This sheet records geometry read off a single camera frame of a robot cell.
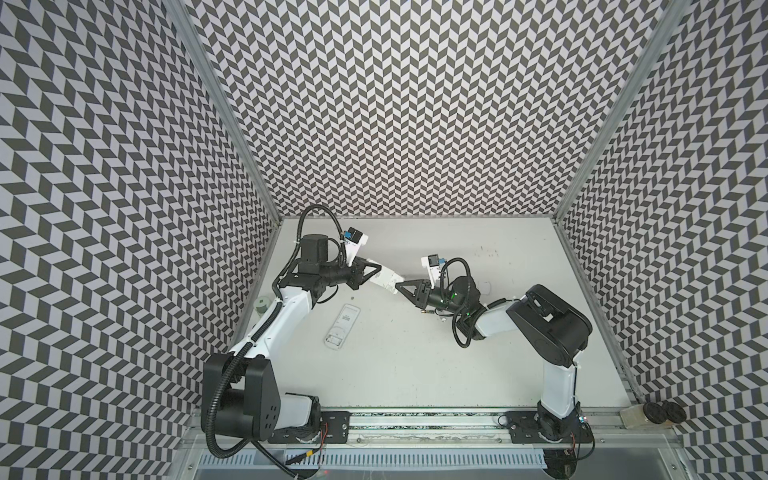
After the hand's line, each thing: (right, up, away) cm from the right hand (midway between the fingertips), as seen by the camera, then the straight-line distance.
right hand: (394, 294), depth 83 cm
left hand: (-5, +8, -3) cm, 9 cm away
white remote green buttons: (-2, +5, -1) cm, 5 cm away
